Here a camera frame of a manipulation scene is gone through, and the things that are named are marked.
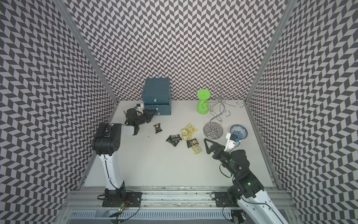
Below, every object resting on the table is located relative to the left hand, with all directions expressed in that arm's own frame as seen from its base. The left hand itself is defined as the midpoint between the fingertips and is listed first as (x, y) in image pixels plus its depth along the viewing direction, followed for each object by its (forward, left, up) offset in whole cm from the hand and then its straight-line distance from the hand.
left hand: (157, 110), depth 99 cm
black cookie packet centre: (-21, -24, -10) cm, 33 cm away
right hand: (-32, -31, +10) cm, 46 cm away
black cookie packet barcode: (-20, -12, -7) cm, 24 cm away
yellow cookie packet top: (-10, -24, -9) cm, 28 cm away
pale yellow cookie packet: (-26, -27, -9) cm, 39 cm away
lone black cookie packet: (-9, 0, -9) cm, 13 cm away
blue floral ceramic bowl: (-13, -59, -9) cm, 61 cm away
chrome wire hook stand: (-10, -40, +14) cm, 44 cm away
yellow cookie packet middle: (-14, -20, -10) cm, 27 cm away
